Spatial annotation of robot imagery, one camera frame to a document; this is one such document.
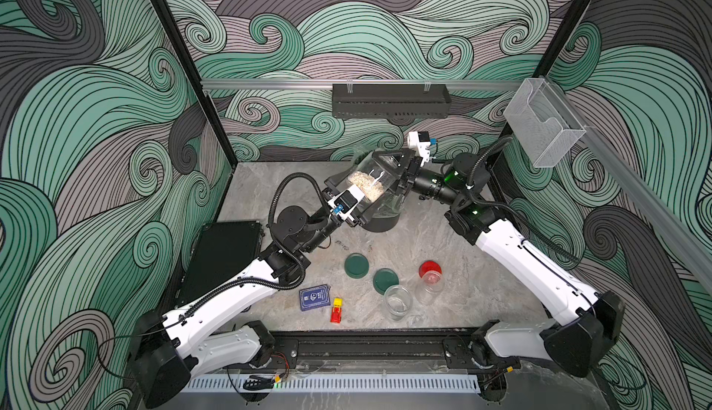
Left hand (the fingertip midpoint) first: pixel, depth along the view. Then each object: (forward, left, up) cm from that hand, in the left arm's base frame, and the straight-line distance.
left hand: (366, 175), depth 59 cm
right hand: (0, -1, +2) cm, 2 cm away
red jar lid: (-2, -23, -42) cm, 47 cm away
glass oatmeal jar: (-14, -11, -41) cm, 45 cm away
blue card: (-13, +14, -41) cm, 45 cm away
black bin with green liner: (+9, -8, -28) cm, 30 cm away
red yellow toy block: (-18, +7, -41) cm, 45 cm away
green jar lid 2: (-6, -8, -43) cm, 44 cm away
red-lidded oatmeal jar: (-9, -22, -42) cm, 48 cm away
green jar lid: (-2, +1, -43) cm, 43 cm away
